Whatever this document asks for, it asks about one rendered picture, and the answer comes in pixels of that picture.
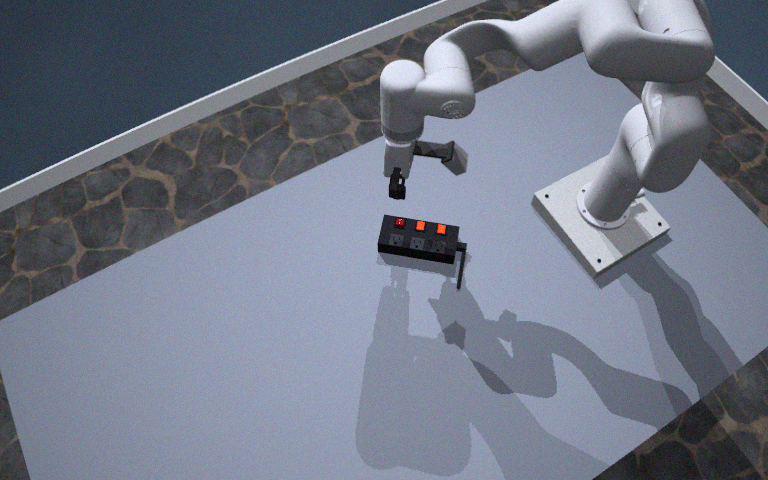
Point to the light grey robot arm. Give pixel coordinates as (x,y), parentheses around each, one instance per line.
(671,122)

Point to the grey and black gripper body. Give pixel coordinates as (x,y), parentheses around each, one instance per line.
(398,154)

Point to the black power strip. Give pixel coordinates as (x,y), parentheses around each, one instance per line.
(422,240)

